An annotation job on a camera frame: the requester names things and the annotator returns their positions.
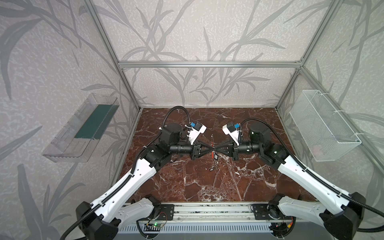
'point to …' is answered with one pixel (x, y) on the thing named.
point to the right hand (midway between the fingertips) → (215, 144)
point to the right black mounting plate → (261, 212)
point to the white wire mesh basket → (325, 133)
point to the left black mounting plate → (166, 212)
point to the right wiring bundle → (281, 229)
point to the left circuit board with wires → (152, 227)
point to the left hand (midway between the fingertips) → (212, 147)
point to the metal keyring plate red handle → (214, 155)
